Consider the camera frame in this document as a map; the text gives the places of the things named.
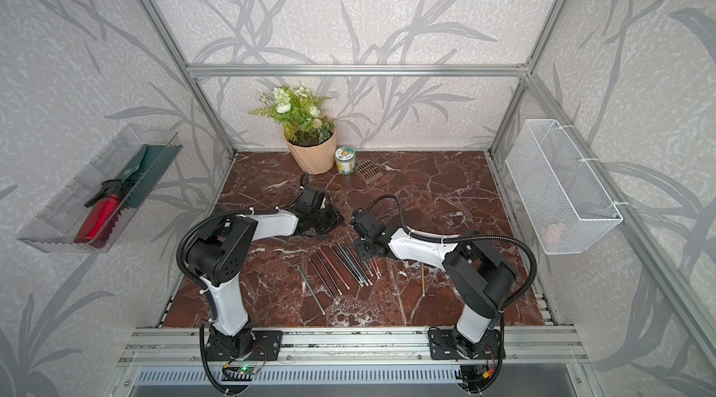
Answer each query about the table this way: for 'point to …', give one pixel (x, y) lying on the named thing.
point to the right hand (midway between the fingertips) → (363, 244)
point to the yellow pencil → (423, 282)
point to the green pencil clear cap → (366, 266)
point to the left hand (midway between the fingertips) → (346, 218)
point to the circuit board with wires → (247, 370)
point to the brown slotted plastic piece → (368, 171)
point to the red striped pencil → (334, 268)
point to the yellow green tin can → (345, 160)
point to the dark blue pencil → (323, 281)
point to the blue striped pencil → (334, 282)
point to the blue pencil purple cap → (354, 268)
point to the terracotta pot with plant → (310, 136)
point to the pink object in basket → (551, 236)
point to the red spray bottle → (105, 208)
